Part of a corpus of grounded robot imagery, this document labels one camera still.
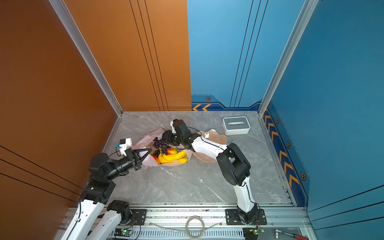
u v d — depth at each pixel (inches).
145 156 24.9
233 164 20.9
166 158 34.2
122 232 27.9
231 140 40.4
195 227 28.0
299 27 29.9
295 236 26.4
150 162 25.8
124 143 25.3
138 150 25.3
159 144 33.9
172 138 30.8
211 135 40.1
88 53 34.1
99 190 20.0
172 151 34.8
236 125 42.3
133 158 23.4
